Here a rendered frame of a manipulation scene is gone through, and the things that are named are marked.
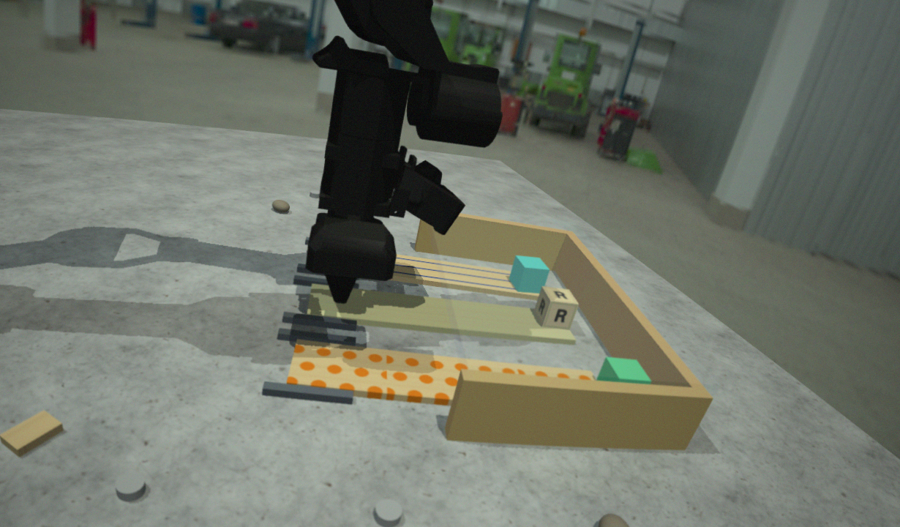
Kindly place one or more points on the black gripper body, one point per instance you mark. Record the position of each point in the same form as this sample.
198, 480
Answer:
356, 185

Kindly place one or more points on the orange polka-dotted flat strip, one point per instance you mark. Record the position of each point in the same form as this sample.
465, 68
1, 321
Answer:
375, 373

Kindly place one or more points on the pale yellow strip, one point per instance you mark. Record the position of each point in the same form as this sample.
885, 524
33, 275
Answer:
383, 309

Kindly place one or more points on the tan rectangular block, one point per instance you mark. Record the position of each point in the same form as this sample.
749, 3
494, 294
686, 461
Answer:
31, 433

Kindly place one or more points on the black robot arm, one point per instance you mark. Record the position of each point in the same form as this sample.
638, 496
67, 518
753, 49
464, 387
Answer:
448, 102

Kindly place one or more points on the tan striped flat strip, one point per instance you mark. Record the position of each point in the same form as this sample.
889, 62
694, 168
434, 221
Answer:
415, 270

